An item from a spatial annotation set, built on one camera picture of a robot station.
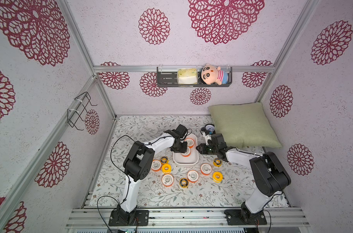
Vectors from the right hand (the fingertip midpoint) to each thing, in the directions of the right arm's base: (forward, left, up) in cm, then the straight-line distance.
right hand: (196, 145), depth 94 cm
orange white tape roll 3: (-21, +18, -6) cm, 28 cm away
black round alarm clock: (+18, -11, -5) cm, 22 cm away
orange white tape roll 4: (-18, +3, -6) cm, 19 cm away
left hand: (-2, +8, -3) cm, 9 cm away
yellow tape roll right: (-18, -12, -7) cm, 22 cm away
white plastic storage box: (-7, +2, -7) cm, 10 cm away
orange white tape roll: (-12, +26, -5) cm, 29 cm away
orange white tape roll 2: (-5, +6, -1) cm, 8 cm away
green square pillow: (+13, -32, +6) cm, 35 cm away
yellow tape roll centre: (-14, +19, -5) cm, 24 cm away
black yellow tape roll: (-22, +8, -6) cm, 24 cm away
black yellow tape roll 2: (-8, -14, -7) cm, 17 cm away
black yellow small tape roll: (-8, +21, -6) cm, 23 cm away
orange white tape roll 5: (-13, -5, -6) cm, 15 cm away
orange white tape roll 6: (+6, +4, -5) cm, 9 cm away
